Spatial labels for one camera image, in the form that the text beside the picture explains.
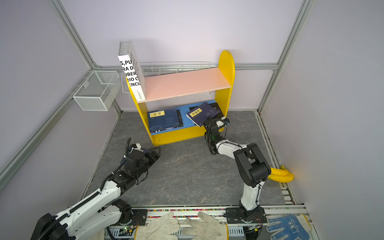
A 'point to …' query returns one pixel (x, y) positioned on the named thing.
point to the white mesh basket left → (99, 90)
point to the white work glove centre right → (205, 229)
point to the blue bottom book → (164, 119)
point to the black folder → (216, 106)
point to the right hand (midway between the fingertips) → (207, 117)
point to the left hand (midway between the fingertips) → (158, 153)
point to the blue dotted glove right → (295, 227)
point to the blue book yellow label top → (199, 115)
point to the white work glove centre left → (163, 227)
